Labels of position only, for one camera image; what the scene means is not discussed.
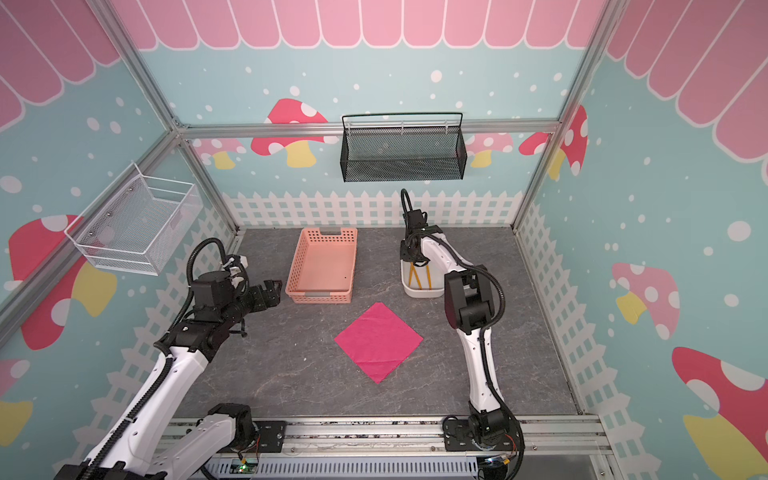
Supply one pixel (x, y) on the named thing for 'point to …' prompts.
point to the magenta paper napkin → (379, 341)
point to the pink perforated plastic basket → (322, 266)
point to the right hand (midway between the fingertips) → (409, 253)
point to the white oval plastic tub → (427, 281)
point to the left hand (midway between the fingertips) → (267, 290)
